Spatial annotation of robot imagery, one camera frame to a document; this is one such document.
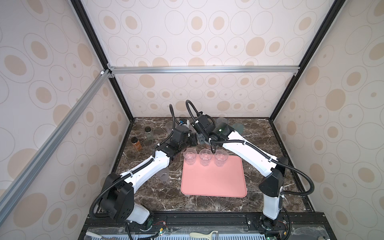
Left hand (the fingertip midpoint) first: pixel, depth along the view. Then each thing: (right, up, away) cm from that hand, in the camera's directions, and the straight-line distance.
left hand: (202, 133), depth 79 cm
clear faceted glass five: (-7, -14, +16) cm, 22 cm away
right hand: (+2, 0, 0) cm, 2 cm away
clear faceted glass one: (+3, -15, +17) cm, 23 cm away
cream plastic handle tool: (+3, -48, -10) cm, 49 cm away
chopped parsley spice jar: (-35, -1, +21) cm, 41 cm away
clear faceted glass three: (+12, -15, +14) cm, 24 cm away
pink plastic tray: (+16, -27, +7) cm, 32 cm away
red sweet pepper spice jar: (-44, -5, +20) cm, 48 cm away
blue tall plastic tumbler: (+15, +9, +23) cm, 29 cm away
